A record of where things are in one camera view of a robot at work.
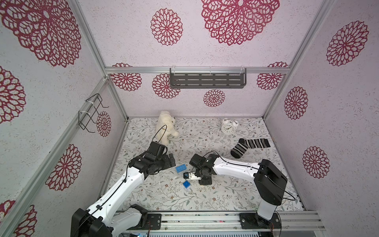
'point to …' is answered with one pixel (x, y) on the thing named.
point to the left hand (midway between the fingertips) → (167, 163)
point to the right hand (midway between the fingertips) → (201, 175)
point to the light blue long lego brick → (180, 168)
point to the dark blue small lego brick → (186, 184)
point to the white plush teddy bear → (165, 127)
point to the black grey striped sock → (245, 144)
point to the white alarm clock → (229, 126)
